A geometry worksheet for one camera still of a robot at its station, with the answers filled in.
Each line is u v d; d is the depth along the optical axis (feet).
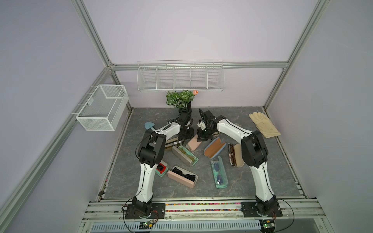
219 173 2.73
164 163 2.71
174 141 3.08
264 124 3.57
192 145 3.10
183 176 2.52
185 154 3.07
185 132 2.91
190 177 2.80
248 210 2.42
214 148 3.15
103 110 2.70
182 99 3.00
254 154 1.86
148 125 3.55
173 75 3.22
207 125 2.70
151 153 1.88
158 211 2.42
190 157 3.01
